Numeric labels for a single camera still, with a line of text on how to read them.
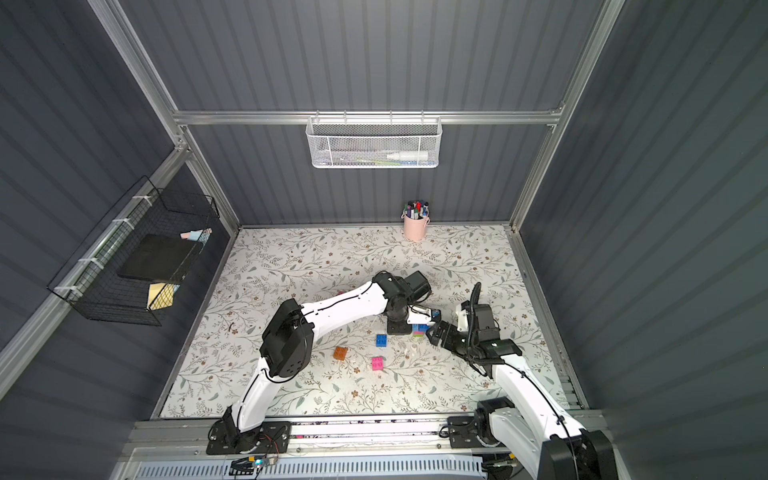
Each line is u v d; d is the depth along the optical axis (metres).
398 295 0.65
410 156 0.94
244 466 0.72
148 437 0.77
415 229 1.15
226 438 0.68
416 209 1.08
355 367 0.85
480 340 0.65
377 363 0.84
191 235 0.82
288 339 0.53
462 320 0.78
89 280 0.62
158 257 0.74
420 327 0.87
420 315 0.78
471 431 0.74
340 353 0.85
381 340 0.89
